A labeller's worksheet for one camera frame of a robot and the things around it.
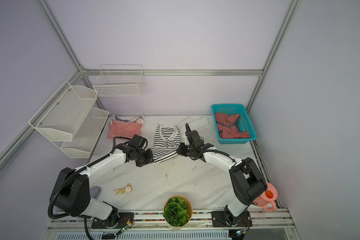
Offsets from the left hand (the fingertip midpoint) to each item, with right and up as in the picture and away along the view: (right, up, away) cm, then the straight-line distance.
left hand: (153, 161), depth 87 cm
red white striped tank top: (-24, +19, +21) cm, 37 cm away
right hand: (+12, +6, 0) cm, 13 cm away
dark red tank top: (+51, +21, +24) cm, 60 cm away
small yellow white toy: (-13, -14, -5) cm, 20 cm away
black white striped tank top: (+6, +10, +16) cm, 20 cm away
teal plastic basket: (+68, +25, +34) cm, 80 cm away
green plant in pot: (+16, -18, -20) cm, 31 cm away
